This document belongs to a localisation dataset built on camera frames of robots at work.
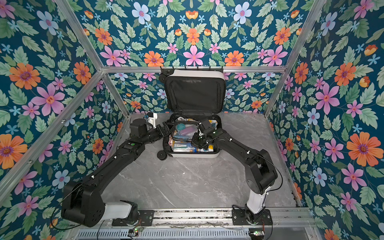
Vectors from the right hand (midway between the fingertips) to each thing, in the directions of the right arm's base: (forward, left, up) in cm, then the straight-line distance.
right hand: (190, 142), depth 85 cm
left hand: (+3, +8, +14) cm, 16 cm away
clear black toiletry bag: (+15, +5, -8) cm, 18 cm away
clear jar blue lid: (+1, +4, -6) cm, 8 cm away
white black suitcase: (+27, -1, +13) cm, 30 cm away
